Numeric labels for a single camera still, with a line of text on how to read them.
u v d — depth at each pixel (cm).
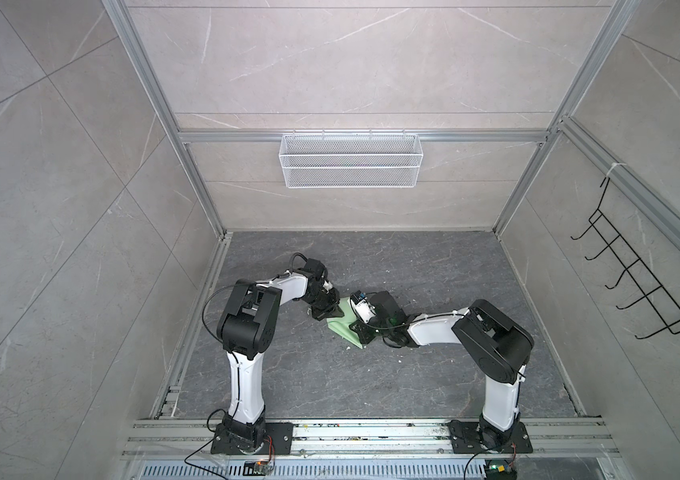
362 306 85
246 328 54
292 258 85
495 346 50
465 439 73
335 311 88
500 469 70
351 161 101
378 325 80
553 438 76
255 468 71
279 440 73
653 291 63
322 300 86
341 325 93
